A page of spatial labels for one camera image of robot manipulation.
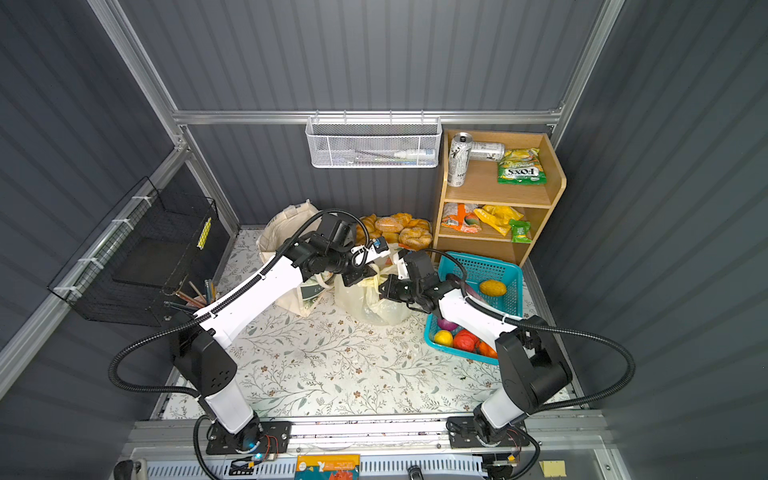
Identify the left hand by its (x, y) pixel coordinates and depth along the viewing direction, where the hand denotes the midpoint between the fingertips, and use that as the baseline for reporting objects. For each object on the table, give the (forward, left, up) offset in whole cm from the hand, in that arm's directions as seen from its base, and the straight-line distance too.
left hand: (370, 263), depth 81 cm
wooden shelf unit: (+19, -39, +9) cm, 44 cm away
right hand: (-3, -2, -8) cm, 9 cm away
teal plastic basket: (+8, -36, -15) cm, 40 cm away
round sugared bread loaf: (+21, -16, -13) cm, 30 cm away
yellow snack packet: (+19, -42, -2) cm, 46 cm away
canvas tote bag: (+14, +30, -3) cm, 33 cm away
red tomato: (-17, -26, -15) cm, 34 cm away
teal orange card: (-43, +12, -22) cm, 50 cm away
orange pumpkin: (-19, -31, -17) cm, 40 cm away
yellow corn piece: (+1, -39, -17) cm, 43 cm away
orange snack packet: (+19, -30, -2) cm, 36 cm away
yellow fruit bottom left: (-15, -20, -17) cm, 30 cm away
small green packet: (+13, -48, -3) cm, 49 cm away
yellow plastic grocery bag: (-8, +2, -8) cm, 11 cm away
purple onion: (-10, -22, -18) cm, 30 cm away
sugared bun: (+30, -7, -14) cm, 34 cm away
